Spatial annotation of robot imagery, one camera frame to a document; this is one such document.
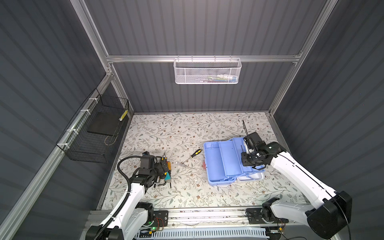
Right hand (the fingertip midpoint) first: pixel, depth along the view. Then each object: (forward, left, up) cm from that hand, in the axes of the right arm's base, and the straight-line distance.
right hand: (246, 161), depth 80 cm
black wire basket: (+6, +78, +17) cm, 80 cm away
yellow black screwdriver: (+9, +30, -12) cm, 34 cm away
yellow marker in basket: (+20, +68, +16) cm, 72 cm away
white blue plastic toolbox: (+1, +12, -3) cm, 12 cm away
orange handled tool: (+2, +44, -11) cm, 46 cm away
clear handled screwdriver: (+4, +37, -11) cm, 39 cm away
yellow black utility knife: (+7, +48, -10) cm, 49 cm away
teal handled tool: (-5, +44, -10) cm, 46 cm away
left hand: (0, +49, -6) cm, 49 cm away
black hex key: (-8, +47, -12) cm, 49 cm away
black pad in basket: (+13, +74, +18) cm, 77 cm away
